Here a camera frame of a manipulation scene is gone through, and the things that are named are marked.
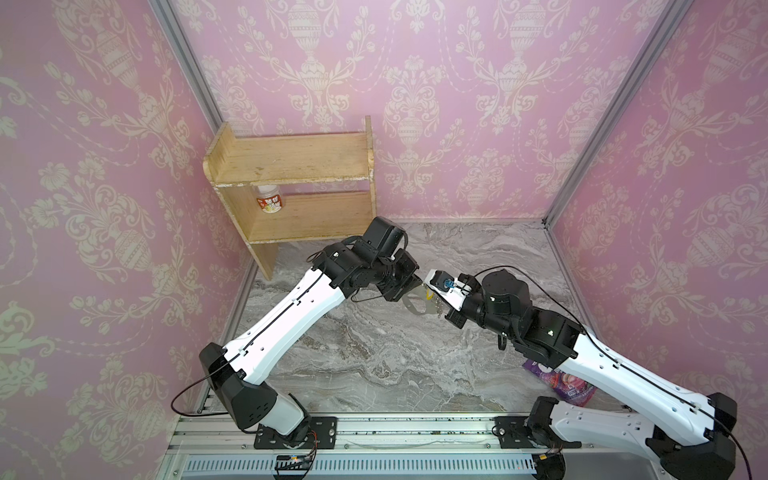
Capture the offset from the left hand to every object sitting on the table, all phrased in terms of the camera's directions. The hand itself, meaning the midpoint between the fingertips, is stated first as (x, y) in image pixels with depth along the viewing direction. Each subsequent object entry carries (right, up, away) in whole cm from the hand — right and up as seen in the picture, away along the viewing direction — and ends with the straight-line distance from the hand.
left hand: (429, 280), depth 67 cm
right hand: (+1, -1, 0) cm, 1 cm away
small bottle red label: (-46, +22, +23) cm, 56 cm away
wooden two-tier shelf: (-46, +30, +47) cm, 72 cm away
